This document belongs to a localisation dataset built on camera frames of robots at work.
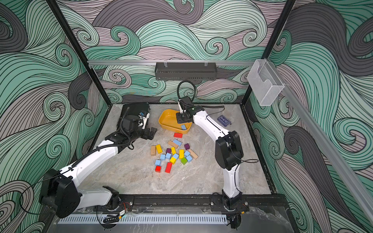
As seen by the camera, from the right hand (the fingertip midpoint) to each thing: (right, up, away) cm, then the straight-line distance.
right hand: (179, 118), depth 91 cm
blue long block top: (-1, -17, +6) cm, 18 cm away
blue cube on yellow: (-2, -23, -3) cm, 24 cm away
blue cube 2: (+6, -24, -3) cm, 26 cm away
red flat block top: (-1, -12, +9) cm, 15 cm away
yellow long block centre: (+2, -23, -1) cm, 23 cm away
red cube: (-12, -30, -6) cm, 33 cm away
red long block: (-6, -30, -5) cm, 31 cm away
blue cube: (+5, -22, -1) cm, 23 cm away
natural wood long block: (+9, -23, -1) cm, 25 cm away
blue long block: (+3, -7, +13) cm, 15 cm away
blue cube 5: (-13, -27, -5) cm, 30 cm away
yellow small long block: (-4, -21, +1) cm, 22 cm away
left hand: (-17, -4, -8) cm, 20 cm away
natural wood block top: (-5, -17, +5) cm, 18 cm away
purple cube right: (+5, -19, +3) cm, 20 cm away
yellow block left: (-13, -20, +2) cm, 24 cm away
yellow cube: (-4, -26, -4) cm, 26 cm away
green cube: (+3, -26, -4) cm, 27 cm away
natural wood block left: (-17, -21, 0) cm, 27 cm away
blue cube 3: (-7, -23, -3) cm, 24 cm away
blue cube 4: (-10, -24, -3) cm, 26 cm away
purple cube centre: (-7, -21, +1) cm, 22 cm away
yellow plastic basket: (-9, -2, +16) cm, 18 cm away
